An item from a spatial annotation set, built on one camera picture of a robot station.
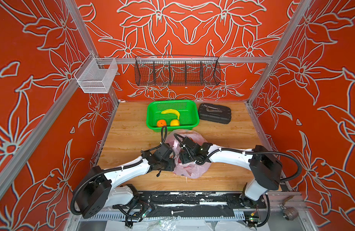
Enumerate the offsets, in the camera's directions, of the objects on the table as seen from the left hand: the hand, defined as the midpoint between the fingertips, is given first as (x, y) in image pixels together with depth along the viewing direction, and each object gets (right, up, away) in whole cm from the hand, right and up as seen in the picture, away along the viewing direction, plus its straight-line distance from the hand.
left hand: (173, 164), depth 83 cm
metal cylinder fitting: (+56, -18, -16) cm, 61 cm away
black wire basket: (-1, +61, +18) cm, 64 cm away
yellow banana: (-2, +32, +28) cm, 43 cm away
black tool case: (+31, +31, +21) cm, 48 cm away
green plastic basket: (+12, +29, +27) cm, 42 cm away
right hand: (+5, +4, +2) cm, 7 cm away
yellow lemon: (+1, +24, +15) cm, 28 cm away
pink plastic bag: (+10, -1, -6) cm, 12 cm away
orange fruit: (-8, +24, +18) cm, 31 cm away
